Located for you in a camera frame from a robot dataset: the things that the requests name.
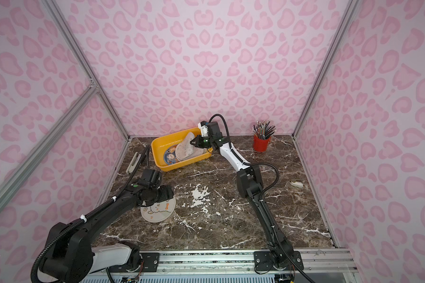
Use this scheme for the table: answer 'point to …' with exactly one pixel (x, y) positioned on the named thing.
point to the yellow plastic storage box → (160, 145)
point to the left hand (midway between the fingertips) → (168, 194)
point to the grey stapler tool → (133, 163)
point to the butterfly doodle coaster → (185, 150)
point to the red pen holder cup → (260, 145)
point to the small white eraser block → (297, 184)
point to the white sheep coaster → (157, 212)
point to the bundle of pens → (262, 130)
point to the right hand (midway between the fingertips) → (192, 141)
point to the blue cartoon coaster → (170, 156)
